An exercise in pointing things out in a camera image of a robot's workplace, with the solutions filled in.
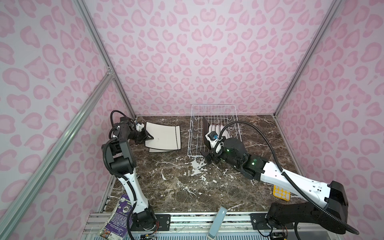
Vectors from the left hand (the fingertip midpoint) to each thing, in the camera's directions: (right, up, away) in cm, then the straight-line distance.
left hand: (152, 135), depth 98 cm
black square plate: (+35, +6, -9) cm, 36 cm away
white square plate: (+7, -1, +9) cm, 12 cm away
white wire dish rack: (+47, +13, +20) cm, 53 cm away
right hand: (+35, -3, -25) cm, 43 cm away
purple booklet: (-9, -41, -27) cm, 50 cm away
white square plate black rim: (+4, -9, -2) cm, 10 cm away
